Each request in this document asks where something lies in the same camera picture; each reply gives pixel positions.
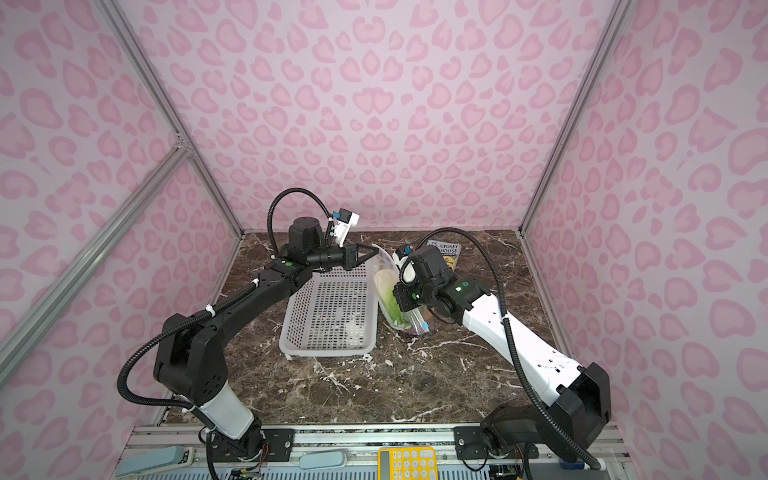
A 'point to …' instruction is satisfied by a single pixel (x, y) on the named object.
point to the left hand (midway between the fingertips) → (379, 247)
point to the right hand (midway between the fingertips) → (397, 289)
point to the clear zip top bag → (414, 321)
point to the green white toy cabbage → (386, 280)
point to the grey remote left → (156, 459)
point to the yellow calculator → (407, 463)
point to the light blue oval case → (322, 460)
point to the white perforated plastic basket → (334, 314)
